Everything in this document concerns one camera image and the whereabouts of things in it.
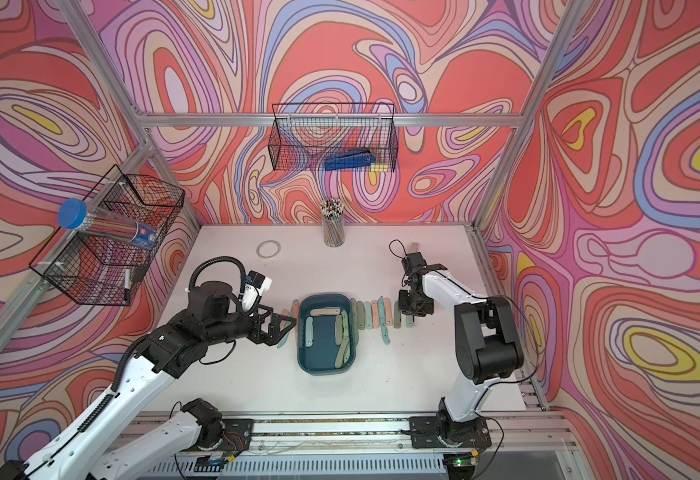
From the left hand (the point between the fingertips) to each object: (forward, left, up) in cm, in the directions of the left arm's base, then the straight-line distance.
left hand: (286, 317), depth 70 cm
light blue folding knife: (+12, -21, -21) cm, 32 cm away
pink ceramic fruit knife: (+15, +3, -21) cm, 26 cm away
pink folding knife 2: (+14, -27, -22) cm, 38 cm away
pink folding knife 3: (+14, -6, -22) cm, 27 cm away
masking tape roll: (+41, +17, -22) cm, 49 cm away
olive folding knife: (+12, -30, -21) cm, 39 cm away
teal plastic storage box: (+6, -7, -22) cm, 24 cm away
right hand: (+10, -34, -20) cm, 41 cm away
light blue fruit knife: (+10, -25, -22) cm, 35 cm away
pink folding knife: (+12, -23, -21) cm, 33 cm away
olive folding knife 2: (0, -13, -22) cm, 25 cm away
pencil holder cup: (+42, -9, -4) cm, 43 cm away
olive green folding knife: (+12, -18, -21) cm, 30 cm away
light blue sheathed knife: (+6, -2, -21) cm, 22 cm away
